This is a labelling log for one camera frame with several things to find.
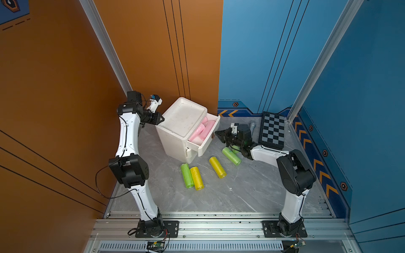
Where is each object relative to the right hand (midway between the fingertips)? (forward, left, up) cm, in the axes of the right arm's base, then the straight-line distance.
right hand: (214, 132), depth 89 cm
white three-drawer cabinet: (+4, +19, +6) cm, 20 cm away
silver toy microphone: (+19, -28, -16) cm, 37 cm away
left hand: (+4, +29, +8) cm, 31 cm away
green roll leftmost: (-20, +15, -15) cm, 29 cm away
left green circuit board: (-51, +26, -20) cm, 61 cm away
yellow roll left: (-21, +10, -16) cm, 28 cm away
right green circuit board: (-50, -36, -19) cm, 65 cm away
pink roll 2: (+3, +3, +2) cm, 5 cm away
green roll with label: (-7, -11, -16) cm, 20 cm away
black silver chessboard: (+14, -40, -15) cm, 45 cm away
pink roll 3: (-1, +9, +2) cm, 9 cm away
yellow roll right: (-14, -2, -15) cm, 21 cm away
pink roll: (+7, +6, +2) cm, 9 cm away
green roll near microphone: (-11, -11, 0) cm, 16 cm away
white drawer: (-12, +7, +3) cm, 14 cm away
